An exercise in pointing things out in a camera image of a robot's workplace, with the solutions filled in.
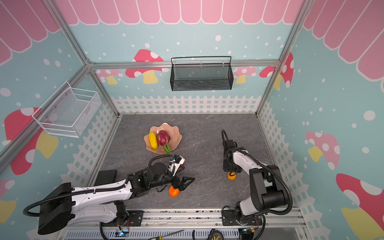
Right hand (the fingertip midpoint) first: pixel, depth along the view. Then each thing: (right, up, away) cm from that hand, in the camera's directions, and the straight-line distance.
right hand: (230, 168), depth 90 cm
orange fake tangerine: (-33, -10, -11) cm, 36 cm away
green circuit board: (-58, -27, -18) cm, 66 cm away
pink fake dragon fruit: (-43, +17, +7) cm, 47 cm away
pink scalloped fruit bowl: (-36, +19, +12) cm, 42 cm away
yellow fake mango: (-49, +17, +7) cm, 52 cm away
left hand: (-25, 0, -15) cm, 29 cm away
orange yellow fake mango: (0, -4, -4) cm, 6 cm away
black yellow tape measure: (-12, -24, -22) cm, 35 cm away
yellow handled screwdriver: (-38, -26, -21) cm, 51 cm away
